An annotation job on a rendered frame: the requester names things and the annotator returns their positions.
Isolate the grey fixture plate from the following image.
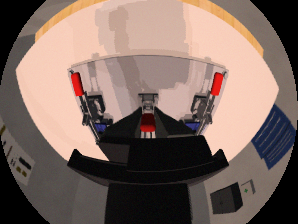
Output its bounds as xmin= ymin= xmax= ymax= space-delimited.
xmin=67 ymin=55 xmax=229 ymax=123

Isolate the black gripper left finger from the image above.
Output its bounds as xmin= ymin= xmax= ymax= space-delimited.
xmin=102 ymin=107 xmax=142 ymax=138

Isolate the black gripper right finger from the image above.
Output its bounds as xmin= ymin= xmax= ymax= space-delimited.
xmin=154 ymin=107 xmax=195 ymax=138

